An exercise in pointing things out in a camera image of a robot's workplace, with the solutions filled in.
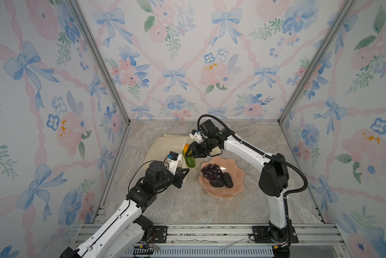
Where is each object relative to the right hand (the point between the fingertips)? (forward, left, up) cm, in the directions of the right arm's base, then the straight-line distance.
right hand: (189, 155), depth 83 cm
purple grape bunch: (-4, -12, -10) cm, 16 cm away
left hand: (-10, -1, +3) cm, 11 cm away
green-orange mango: (-4, -1, 0) cm, 4 cm away
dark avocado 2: (-9, -20, -11) cm, 25 cm away
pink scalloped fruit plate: (-1, -25, -14) cm, 29 cm away
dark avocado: (-9, -16, -12) cm, 22 cm away
